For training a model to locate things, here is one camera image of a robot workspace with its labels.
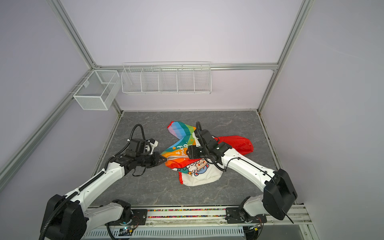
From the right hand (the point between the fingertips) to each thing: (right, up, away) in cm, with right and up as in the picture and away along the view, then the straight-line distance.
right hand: (190, 152), depth 80 cm
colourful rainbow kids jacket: (+4, -12, +6) cm, 14 cm away
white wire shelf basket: (-15, +47, +20) cm, 53 cm away
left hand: (-13, -5, 0) cm, 14 cm away
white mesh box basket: (-63, +36, +16) cm, 74 cm away
